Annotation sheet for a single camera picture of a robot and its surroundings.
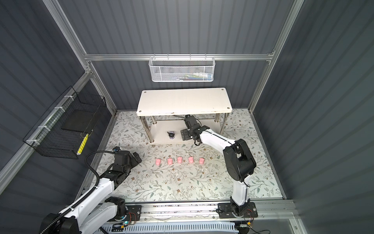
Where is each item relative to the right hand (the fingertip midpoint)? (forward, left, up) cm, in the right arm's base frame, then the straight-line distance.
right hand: (190, 132), depth 95 cm
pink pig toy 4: (-15, 0, -8) cm, 18 cm away
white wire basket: (+59, +7, +11) cm, 60 cm away
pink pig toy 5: (-16, -7, -9) cm, 19 cm away
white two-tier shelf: (-5, +13, +25) cm, 29 cm away
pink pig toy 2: (-16, +13, -8) cm, 22 cm away
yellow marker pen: (-20, +51, +19) cm, 58 cm away
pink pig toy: (-16, +21, -8) cm, 28 cm away
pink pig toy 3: (-15, +7, -8) cm, 18 cm away
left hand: (-17, +35, -2) cm, 39 cm away
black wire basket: (-12, +63, +21) cm, 68 cm away
